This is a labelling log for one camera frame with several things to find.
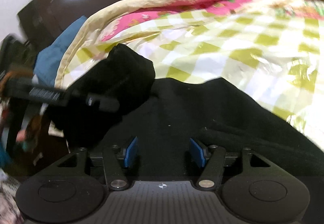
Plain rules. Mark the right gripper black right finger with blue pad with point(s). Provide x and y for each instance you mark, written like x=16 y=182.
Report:
x=212 y=161

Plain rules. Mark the pink floral bed quilt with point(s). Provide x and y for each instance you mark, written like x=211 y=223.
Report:
x=109 y=21

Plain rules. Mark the black pants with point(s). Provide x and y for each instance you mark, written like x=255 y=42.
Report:
x=120 y=97

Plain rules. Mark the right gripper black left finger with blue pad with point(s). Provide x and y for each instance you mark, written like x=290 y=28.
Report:
x=116 y=159

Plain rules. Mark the green white checkered plastic cover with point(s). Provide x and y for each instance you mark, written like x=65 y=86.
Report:
x=276 y=60

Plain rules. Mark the person's left hand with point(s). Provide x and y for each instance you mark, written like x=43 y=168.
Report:
x=28 y=137

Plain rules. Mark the blue pillow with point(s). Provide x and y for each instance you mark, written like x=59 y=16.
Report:
x=48 y=60

